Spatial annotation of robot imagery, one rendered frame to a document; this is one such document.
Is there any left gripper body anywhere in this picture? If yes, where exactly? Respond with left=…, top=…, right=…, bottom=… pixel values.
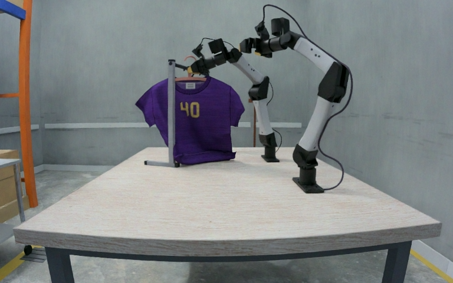
left=240, top=37, right=274, bottom=58

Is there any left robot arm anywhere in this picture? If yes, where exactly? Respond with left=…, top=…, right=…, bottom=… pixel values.
left=270, top=17, right=349, bottom=193

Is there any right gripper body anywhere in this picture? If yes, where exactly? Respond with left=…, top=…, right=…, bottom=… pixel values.
left=191, top=57, right=216, bottom=74

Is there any purple t-shirt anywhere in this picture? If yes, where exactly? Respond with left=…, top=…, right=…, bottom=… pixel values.
left=135, top=75, right=245, bottom=165

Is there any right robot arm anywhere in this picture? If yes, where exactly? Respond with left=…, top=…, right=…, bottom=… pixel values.
left=208, top=38, right=280, bottom=163

